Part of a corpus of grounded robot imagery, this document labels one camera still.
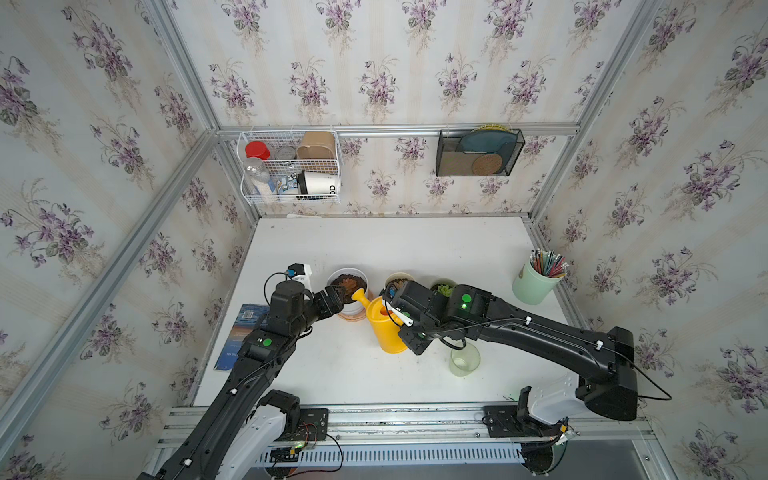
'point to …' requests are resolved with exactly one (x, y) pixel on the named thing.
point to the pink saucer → (353, 318)
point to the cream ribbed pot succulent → (398, 279)
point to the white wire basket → (290, 165)
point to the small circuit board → (284, 454)
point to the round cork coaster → (487, 164)
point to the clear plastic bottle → (255, 172)
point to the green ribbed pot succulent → (444, 286)
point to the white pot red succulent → (351, 279)
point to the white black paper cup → (317, 182)
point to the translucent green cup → (465, 361)
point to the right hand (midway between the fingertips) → (409, 333)
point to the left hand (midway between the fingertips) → (340, 295)
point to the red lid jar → (257, 149)
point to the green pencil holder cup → (538, 279)
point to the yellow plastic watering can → (386, 324)
